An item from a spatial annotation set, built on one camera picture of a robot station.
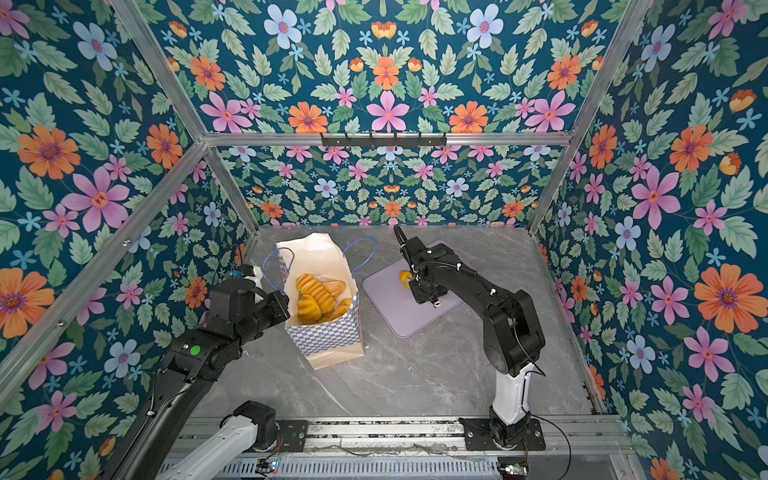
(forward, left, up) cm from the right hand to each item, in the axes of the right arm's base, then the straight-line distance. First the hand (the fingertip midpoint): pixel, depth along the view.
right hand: (428, 292), depth 90 cm
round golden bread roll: (+6, +31, -5) cm, 32 cm away
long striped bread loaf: (+3, +37, +1) cm, 37 cm away
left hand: (-11, +33, +18) cm, 39 cm away
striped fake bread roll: (-5, +36, -1) cm, 36 cm away
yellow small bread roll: (+11, +7, -6) cm, 15 cm away
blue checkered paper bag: (-18, +25, +6) cm, 31 cm away
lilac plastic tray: (+1, +10, -9) cm, 13 cm away
